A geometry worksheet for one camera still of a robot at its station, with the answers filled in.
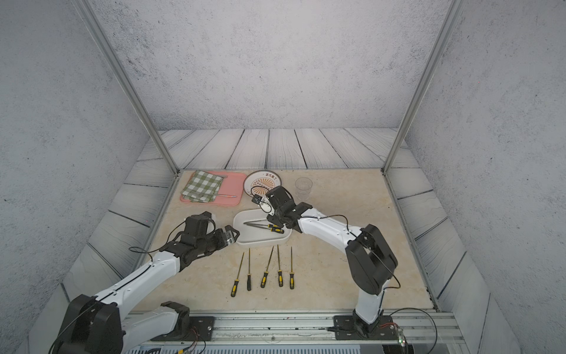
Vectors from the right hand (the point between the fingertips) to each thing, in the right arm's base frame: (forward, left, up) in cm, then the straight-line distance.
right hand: (278, 205), depth 89 cm
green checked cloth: (+20, +40, -12) cm, 47 cm away
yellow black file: (+2, +11, -15) cm, 19 cm away
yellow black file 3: (-25, +15, -14) cm, 32 cm away
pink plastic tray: (+23, +25, -13) cm, 36 cm away
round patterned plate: (+25, +11, -13) cm, 30 cm away
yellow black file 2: (-3, +4, -13) cm, 14 cm away
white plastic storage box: (-4, +13, -16) cm, 21 cm away
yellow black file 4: (-23, +11, -14) cm, 29 cm away
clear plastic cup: (+20, -10, -12) cm, 26 cm away
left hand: (-11, +16, -5) cm, 20 cm away
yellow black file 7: (-21, -5, -14) cm, 26 cm away
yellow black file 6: (-22, -1, -14) cm, 26 cm away
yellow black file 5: (-22, +4, -14) cm, 26 cm away
